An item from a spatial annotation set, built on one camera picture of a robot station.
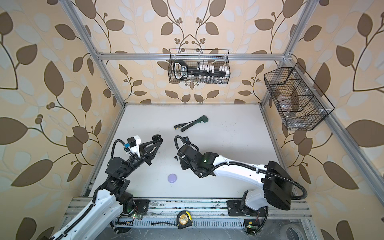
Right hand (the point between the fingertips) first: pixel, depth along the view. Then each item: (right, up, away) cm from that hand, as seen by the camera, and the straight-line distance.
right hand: (183, 159), depth 78 cm
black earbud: (-6, -3, +13) cm, 15 cm away
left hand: (-10, +10, -10) cm, 18 cm away
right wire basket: (+59, +28, -5) cm, 66 cm away
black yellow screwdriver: (-6, +16, +27) cm, 32 cm away
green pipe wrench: (+12, +21, +32) cm, 41 cm away
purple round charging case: (-7, -13, +6) cm, 16 cm away
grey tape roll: (+53, -28, -11) cm, 61 cm away
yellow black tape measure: (+1, -26, -9) cm, 28 cm away
